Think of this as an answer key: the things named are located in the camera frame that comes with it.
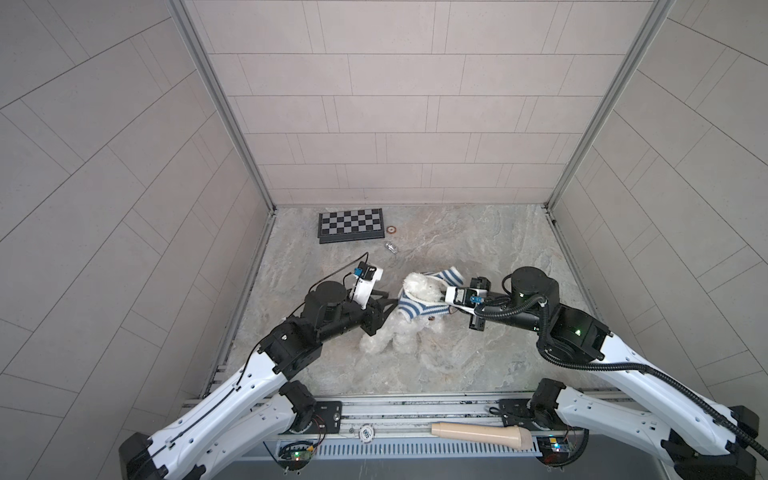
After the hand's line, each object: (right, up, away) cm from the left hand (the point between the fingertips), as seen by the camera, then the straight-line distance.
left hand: (399, 301), depth 67 cm
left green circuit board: (-23, -33, -2) cm, 41 cm away
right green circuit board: (+36, -35, +1) cm, 50 cm away
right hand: (+9, +2, -6) cm, 11 cm away
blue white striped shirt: (+2, 0, -7) cm, 7 cm away
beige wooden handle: (+25, -30, -1) cm, 39 cm away
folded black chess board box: (-18, +18, +38) cm, 46 cm away
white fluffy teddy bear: (+1, -8, +3) cm, 9 cm away
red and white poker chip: (-3, +16, +42) cm, 45 cm away
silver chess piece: (-3, +10, +35) cm, 37 cm away
